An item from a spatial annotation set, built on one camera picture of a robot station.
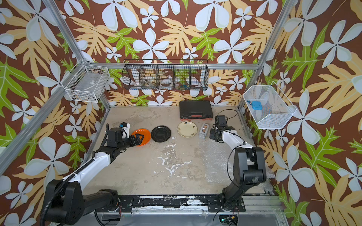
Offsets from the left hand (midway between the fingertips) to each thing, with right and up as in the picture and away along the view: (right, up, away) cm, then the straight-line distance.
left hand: (139, 135), depth 87 cm
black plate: (+10, -1, +21) cm, 24 cm away
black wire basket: (+15, +42, +11) cm, 46 cm away
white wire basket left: (-32, +33, -1) cm, 46 cm away
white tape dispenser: (+43, +1, +14) cm, 45 cm away
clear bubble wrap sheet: (+49, -16, +2) cm, 51 cm away
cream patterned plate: (+31, +3, +18) cm, 36 cm away
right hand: (+49, 0, +8) cm, 50 cm away
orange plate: (+2, -3, +9) cm, 10 cm away
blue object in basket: (+73, +18, -1) cm, 76 cm away
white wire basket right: (+79, +17, -3) cm, 81 cm away
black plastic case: (+38, +18, +28) cm, 50 cm away
